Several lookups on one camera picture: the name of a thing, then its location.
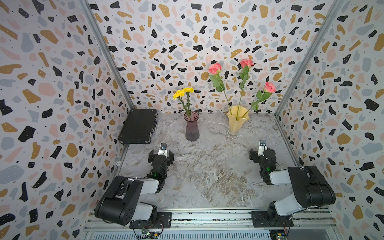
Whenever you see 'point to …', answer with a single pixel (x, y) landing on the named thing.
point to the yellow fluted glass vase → (234, 125)
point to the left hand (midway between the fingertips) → (162, 150)
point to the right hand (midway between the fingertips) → (261, 148)
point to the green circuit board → (148, 235)
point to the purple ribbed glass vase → (192, 131)
